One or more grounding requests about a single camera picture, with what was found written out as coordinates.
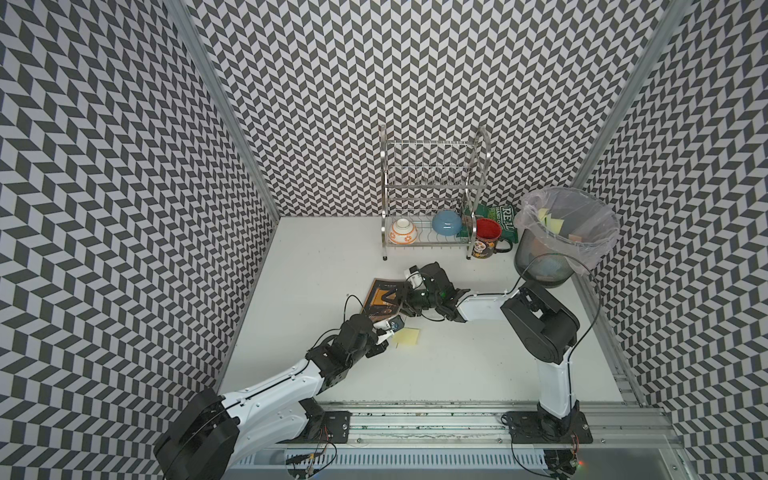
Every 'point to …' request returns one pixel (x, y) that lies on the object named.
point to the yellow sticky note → (406, 336)
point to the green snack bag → (504, 214)
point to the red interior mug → (488, 233)
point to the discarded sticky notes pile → (554, 225)
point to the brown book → (384, 299)
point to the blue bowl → (447, 223)
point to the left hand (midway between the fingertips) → (378, 321)
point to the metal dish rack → (429, 191)
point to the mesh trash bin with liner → (562, 232)
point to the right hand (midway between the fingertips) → (386, 304)
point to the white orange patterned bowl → (403, 231)
